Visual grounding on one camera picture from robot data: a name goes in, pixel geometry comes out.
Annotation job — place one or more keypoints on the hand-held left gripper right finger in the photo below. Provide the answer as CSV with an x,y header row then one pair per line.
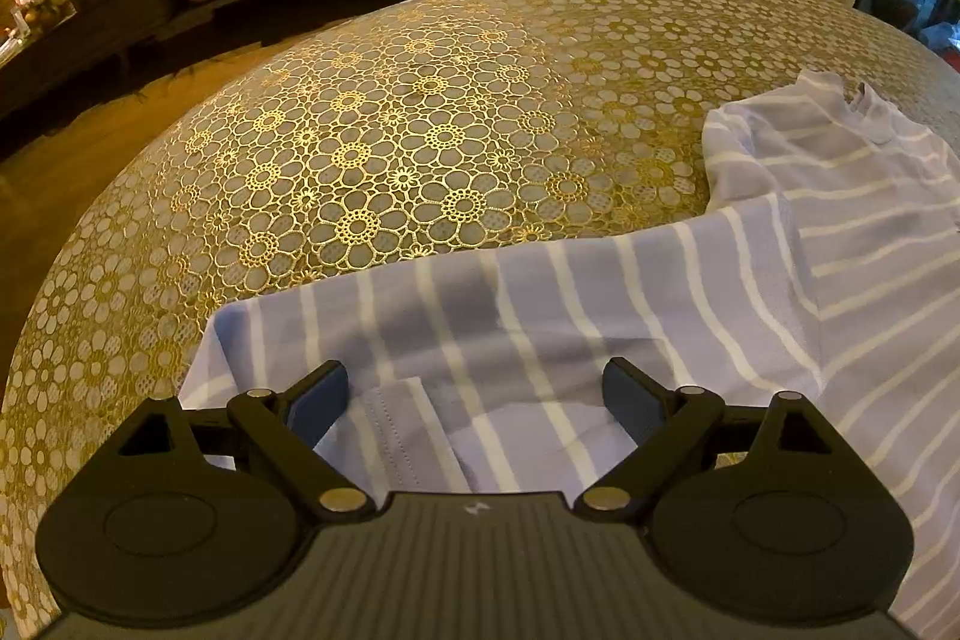
x,y
634,404

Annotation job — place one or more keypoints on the purple white striped shirt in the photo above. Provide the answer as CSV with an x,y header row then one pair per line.
x,y
862,235

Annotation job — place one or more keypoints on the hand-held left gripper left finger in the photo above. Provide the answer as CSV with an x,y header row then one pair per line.
x,y
319,400

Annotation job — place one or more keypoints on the basket of fruit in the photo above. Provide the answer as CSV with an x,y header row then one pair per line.
x,y
41,10

